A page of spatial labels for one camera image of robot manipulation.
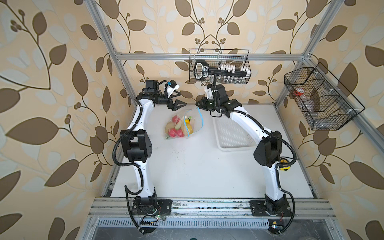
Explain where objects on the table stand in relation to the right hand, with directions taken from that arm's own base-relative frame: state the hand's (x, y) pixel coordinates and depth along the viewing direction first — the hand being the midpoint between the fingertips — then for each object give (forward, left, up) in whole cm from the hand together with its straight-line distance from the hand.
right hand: (196, 104), depth 86 cm
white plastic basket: (-6, -24, -26) cm, 36 cm away
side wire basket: (-12, -64, +9) cm, 66 cm away
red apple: (-8, +15, -17) cm, 24 cm away
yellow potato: (+1, +19, -22) cm, 30 cm away
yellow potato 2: (-7, +5, -13) cm, 16 cm away
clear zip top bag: (-1, +9, -19) cm, 21 cm away
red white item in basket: (0, -56, +8) cm, 57 cm away
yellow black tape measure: (-30, -50, -24) cm, 63 cm away
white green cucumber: (+1, +12, -20) cm, 24 cm away
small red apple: (0, +14, -13) cm, 19 cm away
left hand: (+3, +8, +3) cm, 9 cm away
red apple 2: (-10, +10, -15) cm, 21 cm away
